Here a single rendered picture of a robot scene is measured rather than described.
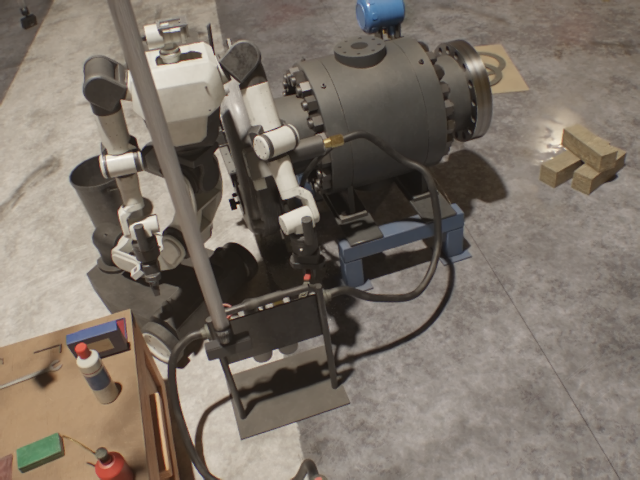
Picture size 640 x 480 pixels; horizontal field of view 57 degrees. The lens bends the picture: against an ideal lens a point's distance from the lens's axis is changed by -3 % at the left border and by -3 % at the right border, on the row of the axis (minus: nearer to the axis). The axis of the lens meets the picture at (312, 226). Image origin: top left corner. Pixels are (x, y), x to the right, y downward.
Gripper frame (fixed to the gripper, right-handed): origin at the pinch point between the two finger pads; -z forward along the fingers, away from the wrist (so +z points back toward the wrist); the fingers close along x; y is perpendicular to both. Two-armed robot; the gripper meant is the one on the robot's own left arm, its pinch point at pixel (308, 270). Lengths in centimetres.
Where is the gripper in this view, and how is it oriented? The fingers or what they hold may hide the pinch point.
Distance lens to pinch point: 211.7
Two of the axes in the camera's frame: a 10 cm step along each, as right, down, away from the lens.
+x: 9.7, 0.3, -2.3
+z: -1.2, -7.7, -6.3
